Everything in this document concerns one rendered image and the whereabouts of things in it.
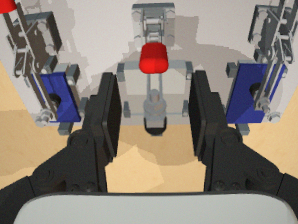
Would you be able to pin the toggle clamp with red handle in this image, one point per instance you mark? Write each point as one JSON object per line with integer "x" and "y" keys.
{"x": 268, "y": 28}
{"x": 154, "y": 56}
{"x": 43, "y": 40}

